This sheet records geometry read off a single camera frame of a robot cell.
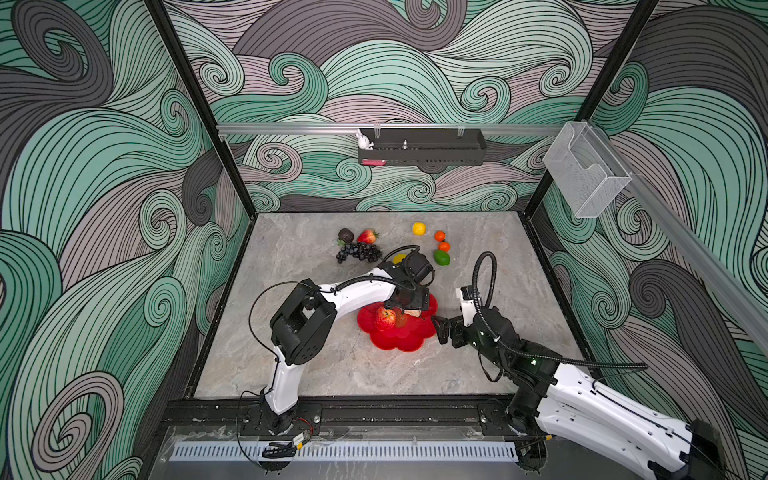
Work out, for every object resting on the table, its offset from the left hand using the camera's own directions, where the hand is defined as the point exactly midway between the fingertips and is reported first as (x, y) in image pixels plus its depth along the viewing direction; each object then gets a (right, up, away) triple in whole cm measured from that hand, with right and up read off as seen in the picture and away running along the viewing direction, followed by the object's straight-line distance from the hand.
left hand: (415, 301), depth 89 cm
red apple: (-9, -4, -4) cm, 11 cm away
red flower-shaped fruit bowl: (-3, -11, -2) cm, 11 cm away
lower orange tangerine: (+13, +16, +18) cm, 28 cm away
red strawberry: (-15, +20, +19) cm, 31 cm away
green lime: (+11, +12, +15) cm, 22 cm away
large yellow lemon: (-6, +14, -14) cm, 21 cm away
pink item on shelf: (-13, +43, +1) cm, 45 cm away
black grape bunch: (-18, +15, +15) cm, 28 cm away
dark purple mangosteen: (-23, +20, +19) cm, 36 cm away
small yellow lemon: (+4, +23, +24) cm, 33 cm away
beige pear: (-4, -4, -1) cm, 6 cm away
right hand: (+7, -1, -12) cm, 14 cm away
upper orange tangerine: (+12, +20, +22) cm, 32 cm away
